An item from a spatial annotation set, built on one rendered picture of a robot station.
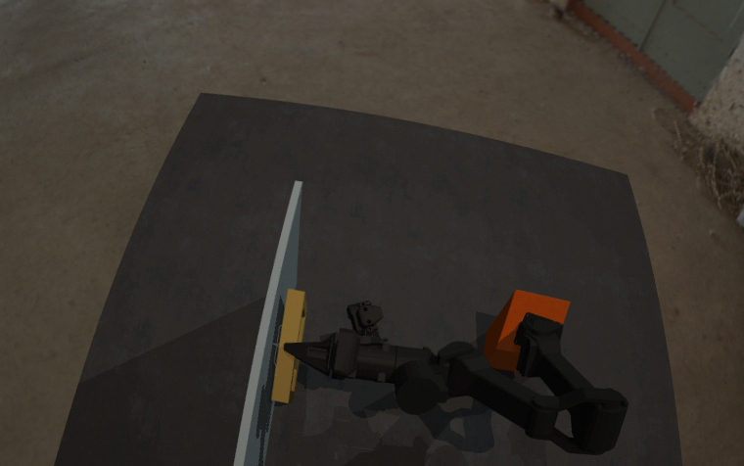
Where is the wooden picture frame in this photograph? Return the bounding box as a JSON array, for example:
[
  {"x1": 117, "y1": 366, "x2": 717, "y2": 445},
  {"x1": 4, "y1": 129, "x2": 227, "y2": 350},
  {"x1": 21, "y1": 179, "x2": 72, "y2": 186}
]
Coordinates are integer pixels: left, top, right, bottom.
[{"x1": 271, "y1": 289, "x2": 307, "y2": 403}]

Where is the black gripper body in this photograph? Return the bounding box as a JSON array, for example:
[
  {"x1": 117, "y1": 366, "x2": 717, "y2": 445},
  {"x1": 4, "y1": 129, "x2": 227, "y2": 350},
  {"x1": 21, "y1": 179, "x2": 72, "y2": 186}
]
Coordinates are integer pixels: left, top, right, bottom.
[{"x1": 331, "y1": 328, "x2": 396, "y2": 383}]

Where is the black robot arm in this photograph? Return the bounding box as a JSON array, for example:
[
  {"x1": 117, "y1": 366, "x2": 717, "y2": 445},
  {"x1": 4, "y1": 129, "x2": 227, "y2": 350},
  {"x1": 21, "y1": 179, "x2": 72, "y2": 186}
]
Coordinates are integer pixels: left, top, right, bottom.
[{"x1": 347, "y1": 301, "x2": 628, "y2": 455}]

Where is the dark grey wall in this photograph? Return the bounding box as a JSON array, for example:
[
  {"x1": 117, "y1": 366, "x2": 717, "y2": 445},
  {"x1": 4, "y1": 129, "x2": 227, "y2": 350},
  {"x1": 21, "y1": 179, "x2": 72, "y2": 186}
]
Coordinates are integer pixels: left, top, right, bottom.
[{"x1": 233, "y1": 180, "x2": 302, "y2": 466}]

